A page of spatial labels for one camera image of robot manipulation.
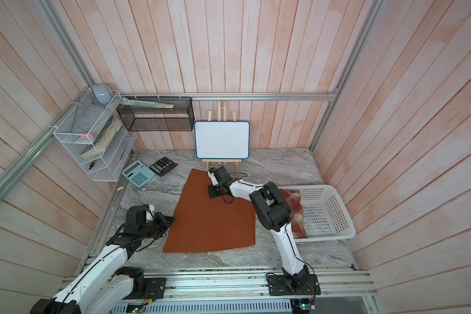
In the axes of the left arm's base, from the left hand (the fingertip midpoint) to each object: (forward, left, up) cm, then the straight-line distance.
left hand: (175, 221), depth 84 cm
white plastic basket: (+6, -70, -6) cm, 71 cm away
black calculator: (+36, +16, -5) cm, 39 cm away
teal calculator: (+30, +28, -5) cm, 42 cm away
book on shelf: (+21, +29, +25) cm, 44 cm away
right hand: (+21, -13, -7) cm, 25 cm away
